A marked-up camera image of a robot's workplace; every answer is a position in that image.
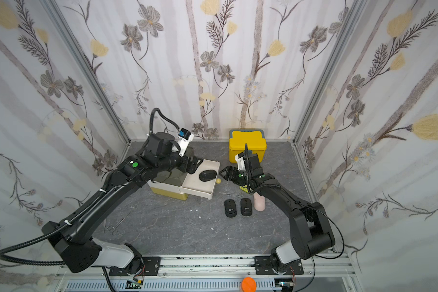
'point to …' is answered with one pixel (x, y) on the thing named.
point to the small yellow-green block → (244, 189)
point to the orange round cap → (249, 285)
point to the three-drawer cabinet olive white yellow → (168, 184)
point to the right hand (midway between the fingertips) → (225, 173)
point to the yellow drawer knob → (218, 180)
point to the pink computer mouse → (259, 202)
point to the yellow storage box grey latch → (255, 140)
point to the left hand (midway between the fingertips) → (196, 154)
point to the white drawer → (192, 183)
